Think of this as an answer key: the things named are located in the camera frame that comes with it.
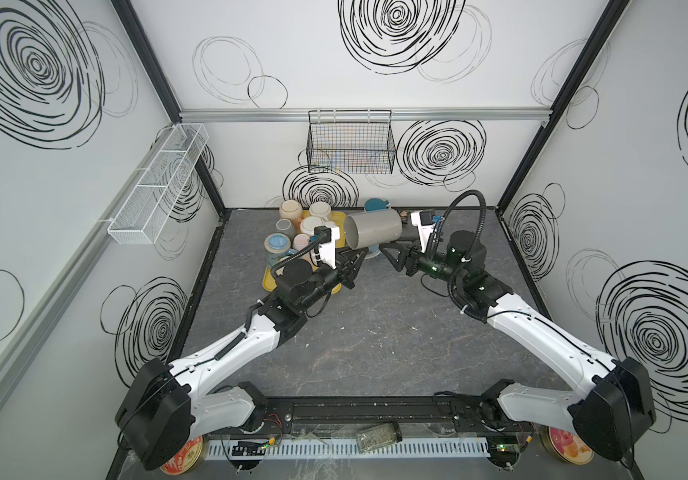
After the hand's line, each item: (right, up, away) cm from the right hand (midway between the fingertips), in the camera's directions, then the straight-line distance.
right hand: (383, 243), depth 70 cm
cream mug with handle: (-23, +6, +36) cm, 43 cm away
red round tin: (-44, -48, -5) cm, 65 cm away
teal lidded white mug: (+2, +14, +44) cm, 46 cm away
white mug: (-2, -2, -1) cm, 3 cm away
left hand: (-4, -1, -2) cm, 5 cm away
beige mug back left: (-30, +12, +39) cm, 50 cm away
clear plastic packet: (-1, -45, -2) cm, 45 cm away
